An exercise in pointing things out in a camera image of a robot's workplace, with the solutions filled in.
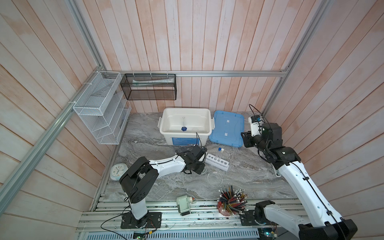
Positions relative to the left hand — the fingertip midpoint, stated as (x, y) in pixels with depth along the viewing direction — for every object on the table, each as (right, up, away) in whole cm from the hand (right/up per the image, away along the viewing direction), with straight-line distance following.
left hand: (200, 169), depth 88 cm
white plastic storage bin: (-9, +27, +22) cm, 36 cm away
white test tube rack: (+11, +4, +2) cm, 11 cm away
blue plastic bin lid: (+23, +24, +23) cm, 41 cm away
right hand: (+22, +23, -13) cm, 35 cm away
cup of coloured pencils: (+13, -10, -20) cm, 26 cm away
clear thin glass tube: (-11, +30, +16) cm, 36 cm away
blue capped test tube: (+10, +13, -6) cm, 18 cm away
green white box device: (-10, -13, -13) cm, 21 cm away
